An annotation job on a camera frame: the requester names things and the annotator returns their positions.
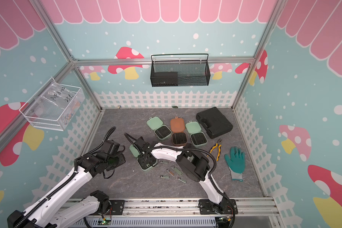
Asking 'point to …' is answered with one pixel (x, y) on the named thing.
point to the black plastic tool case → (214, 122)
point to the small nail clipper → (164, 176)
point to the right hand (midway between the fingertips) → (144, 161)
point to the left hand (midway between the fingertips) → (123, 161)
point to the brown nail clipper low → (172, 174)
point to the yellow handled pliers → (218, 144)
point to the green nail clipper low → (182, 180)
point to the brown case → (179, 137)
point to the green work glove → (236, 163)
